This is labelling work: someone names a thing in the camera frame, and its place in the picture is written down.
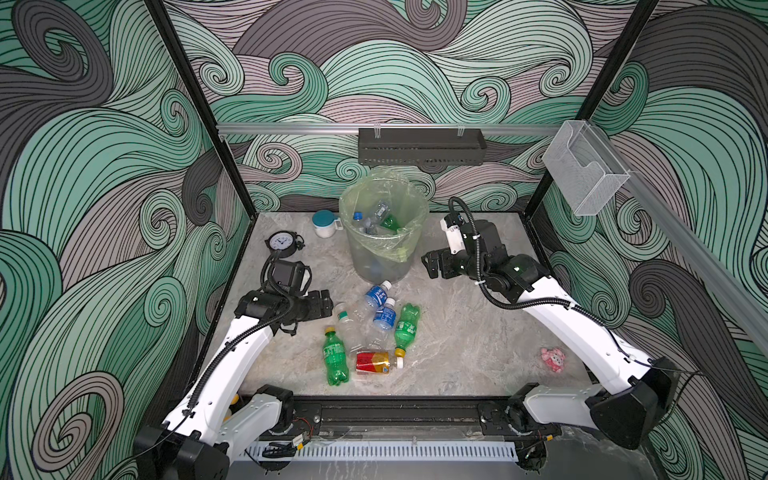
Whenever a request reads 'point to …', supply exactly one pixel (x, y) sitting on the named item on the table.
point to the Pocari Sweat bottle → (384, 325)
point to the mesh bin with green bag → (383, 258)
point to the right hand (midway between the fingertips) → (439, 254)
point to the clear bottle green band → (352, 333)
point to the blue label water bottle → (357, 215)
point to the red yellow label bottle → (374, 362)
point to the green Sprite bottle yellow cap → (335, 358)
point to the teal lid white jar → (326, 223)
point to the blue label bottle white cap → (375, 296)
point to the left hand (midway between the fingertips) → (320, 304)
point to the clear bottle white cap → (380, 213)
